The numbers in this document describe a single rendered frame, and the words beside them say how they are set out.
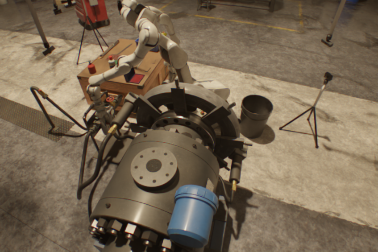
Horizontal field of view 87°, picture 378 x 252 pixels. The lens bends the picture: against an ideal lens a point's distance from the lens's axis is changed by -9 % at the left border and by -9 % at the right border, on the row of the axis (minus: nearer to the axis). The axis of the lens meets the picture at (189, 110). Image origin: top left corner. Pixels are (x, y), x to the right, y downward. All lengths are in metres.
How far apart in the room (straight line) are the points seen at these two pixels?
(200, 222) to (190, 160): 0.40
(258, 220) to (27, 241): 1.80
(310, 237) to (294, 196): 0.34
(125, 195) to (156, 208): 0.16
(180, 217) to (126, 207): 0.28
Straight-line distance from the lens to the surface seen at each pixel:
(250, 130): 2.31
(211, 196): 0.83
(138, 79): 2.36
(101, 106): 1.77
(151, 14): 1.55
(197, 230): 0.78
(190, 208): 0.80
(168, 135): 1.17
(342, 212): 2.29
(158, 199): 0.99
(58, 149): 2.60
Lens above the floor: 1.77
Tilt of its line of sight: 42 degrees down
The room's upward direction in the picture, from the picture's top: straight up
